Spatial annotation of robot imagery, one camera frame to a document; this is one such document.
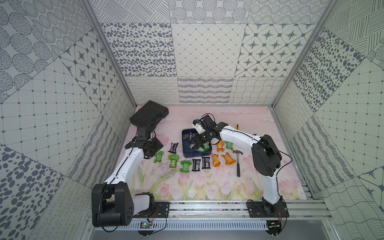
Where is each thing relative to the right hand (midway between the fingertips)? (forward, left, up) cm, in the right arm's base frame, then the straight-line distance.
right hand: (196, 142), depth 91 cm
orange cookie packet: (-10, -12, -7) cm, 17 cm away
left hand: (-4, +22, +4) cm, 23 cm away
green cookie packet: (-15, +6, -6) cm, 17 cm away
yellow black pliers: (+17, -30, -8) cm, 35 cm away
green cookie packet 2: (-9, +14, -6) cm, 18 cm away
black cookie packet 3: (-1, +15, -6) cm, 16 cm away
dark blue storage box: (-3, +4, -1) cm, 6 cm away
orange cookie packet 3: (0, -15, -7) cm, 17 cm away
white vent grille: (-41, -22, -9) cm, 47 cm away
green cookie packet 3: (-8, +24, -6) cm, 25 cm away
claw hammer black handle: (-10, -26, -8) cm, 29 cm away
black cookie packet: (-10, -6, -7) cm, 14 cm away
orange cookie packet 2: (-9, -20, -7) cm, 23 cm away
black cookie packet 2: (-12, 0, -6) cm, 14 cm away
